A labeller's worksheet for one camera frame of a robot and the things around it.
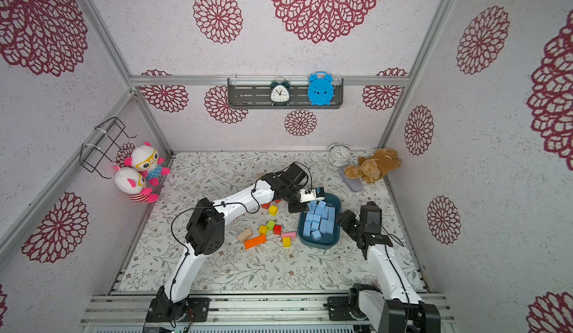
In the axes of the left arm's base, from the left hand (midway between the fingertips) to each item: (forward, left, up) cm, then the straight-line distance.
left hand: (304, 203), depth 91 cm
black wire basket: (+8, +71, +26) cm, 76 cm away
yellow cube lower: (-8, +17, -8) cm, 21 cm away
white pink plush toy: (+3, +66, +12) cm, 67 cm away
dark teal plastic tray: (-7, -6, -7) cm, 12 cm away
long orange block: (-13, +20, -7) cm, 25 cm away
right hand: (-6, -14, +1) cm, 15 cm away
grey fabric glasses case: (+13, -24, -6) cm, 28 cm away
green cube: (-6, +14, -7) cm, 17 cm away
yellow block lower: (-13, +7, -7) cm, 17 cm away
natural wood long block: (-11, +24, -6) cm, 27 cm away
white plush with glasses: (+15, +66, +10) cm, 69 cm away
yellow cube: (+2, +13, -8) cm, 16 cm away
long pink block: (-10, +5, -7) cm, 13 cm away
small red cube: (-8, +11, -6) cm, 15 cm away
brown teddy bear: (+14, -29, +6) cm, 32 cm away
